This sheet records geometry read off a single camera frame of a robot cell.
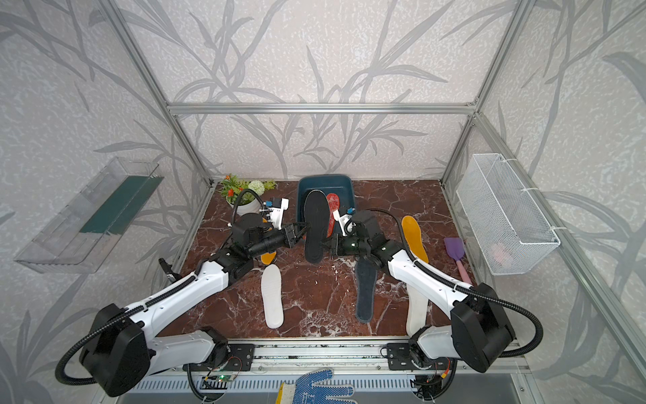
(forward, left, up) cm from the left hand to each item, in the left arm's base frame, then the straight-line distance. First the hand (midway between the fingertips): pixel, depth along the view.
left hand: (311, 228), depth 75 cm
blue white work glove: (-38, +1, -23) cm, 45 cm away
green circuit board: (-35, +24, -24) cm, 49 cm away
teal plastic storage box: (+41, -9, -23) cm, 48 cm away
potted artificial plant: (+22, +27, -14) cm, 38 cm away
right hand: (-1, -3, -6) cm, 6 cm away
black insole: (+3, -2, +1) cm, 3 cm away
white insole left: (-7, +15, -24) cm, 29 cm away
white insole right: (-17, -35, -24) cm, 45 cm away
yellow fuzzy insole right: (+14, -39, -24) cm, 48 cm away
